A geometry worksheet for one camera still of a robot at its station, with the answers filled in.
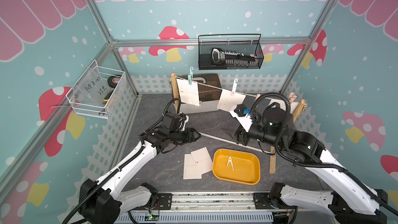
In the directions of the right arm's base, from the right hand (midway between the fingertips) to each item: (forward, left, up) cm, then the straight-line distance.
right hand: (227, 122), depth 59 cm
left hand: (+3, +13, -20) cm, 24 cm away
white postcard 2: (+1, +10, -38) cm, 40 cm away
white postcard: (-5, +17, -39) cm, 43 cm away
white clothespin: (-1, -5, -37) cm, 38 cm away
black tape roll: (+30, +56, -3) cm, 64 cm away
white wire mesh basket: (+8, +52, -2) cm, 53 cm away
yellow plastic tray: (-4, -8, -37) cm, 38 cm away
